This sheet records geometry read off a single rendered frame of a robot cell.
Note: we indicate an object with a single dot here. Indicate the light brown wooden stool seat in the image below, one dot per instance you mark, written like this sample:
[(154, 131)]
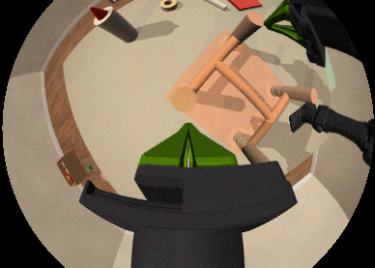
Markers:
[(221, 109)]

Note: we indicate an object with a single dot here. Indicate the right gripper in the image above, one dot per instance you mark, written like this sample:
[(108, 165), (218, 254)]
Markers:
[(294, 11)]

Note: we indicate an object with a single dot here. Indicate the red flat rectangular block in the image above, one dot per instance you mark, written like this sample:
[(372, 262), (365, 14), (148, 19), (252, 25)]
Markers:
[(241, 5)]

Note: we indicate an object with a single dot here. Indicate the brown wooden stool legs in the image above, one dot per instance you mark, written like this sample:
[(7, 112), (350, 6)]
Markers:
[(184, 99)]

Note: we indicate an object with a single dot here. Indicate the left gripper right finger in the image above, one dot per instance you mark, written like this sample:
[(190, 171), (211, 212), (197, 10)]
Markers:
[(206, 152)]

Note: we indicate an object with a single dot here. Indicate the white cylinder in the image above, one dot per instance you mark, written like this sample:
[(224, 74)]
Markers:
[(217, 4)]

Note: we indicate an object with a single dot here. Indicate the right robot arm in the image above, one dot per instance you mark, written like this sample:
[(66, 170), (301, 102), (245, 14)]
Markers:
[(329, 28)]

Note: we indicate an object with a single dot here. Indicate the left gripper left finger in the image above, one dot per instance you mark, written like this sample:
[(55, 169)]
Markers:
[(170, 151)]

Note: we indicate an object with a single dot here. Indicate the beige bottle with red pointed cap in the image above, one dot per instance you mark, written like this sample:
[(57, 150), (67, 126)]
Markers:
[(111, 21)]

